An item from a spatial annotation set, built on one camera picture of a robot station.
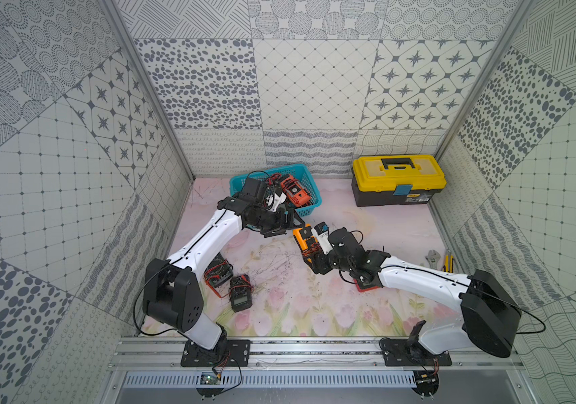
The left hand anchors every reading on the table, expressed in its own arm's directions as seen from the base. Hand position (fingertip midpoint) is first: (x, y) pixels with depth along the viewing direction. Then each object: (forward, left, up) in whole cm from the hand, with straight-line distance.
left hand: (295, 223), depth 80 cm
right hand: (-6, -6, -11) cm, 14 cm away
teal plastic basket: (+38, -1, -12) cm, 39 cm away
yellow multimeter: (-4, -4, -4) cm, 7 cm away
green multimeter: (-9, +28, -18) cm, 34 cm away
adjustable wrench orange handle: (0, -52, -20) cm, 56 cm away
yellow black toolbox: (+25, -39, -4) cm, 47 cm away
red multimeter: (-22, -18, +7) cm, 29 cm away
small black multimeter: (-17, +18, -17) cm, 30 cm away
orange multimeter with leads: (+24, 0, -12) cm, 26 cm away
